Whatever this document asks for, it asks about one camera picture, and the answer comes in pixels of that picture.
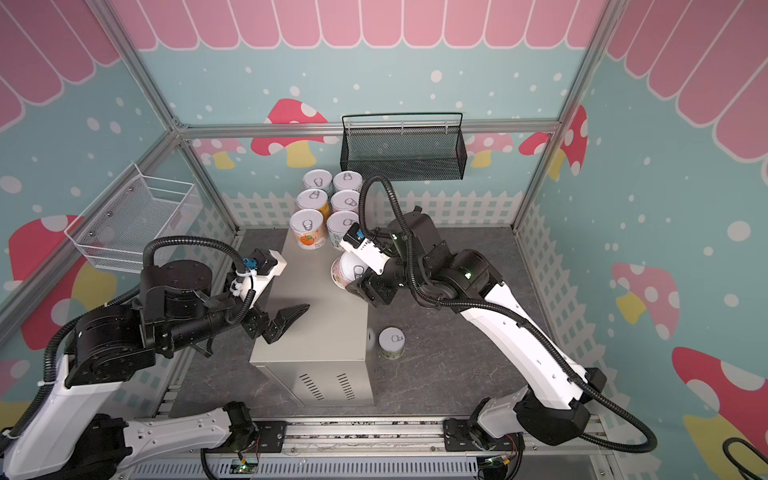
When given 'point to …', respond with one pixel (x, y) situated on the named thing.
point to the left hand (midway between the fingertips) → (287, 294)
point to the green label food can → (392, 342)
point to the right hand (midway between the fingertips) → (359, 272)
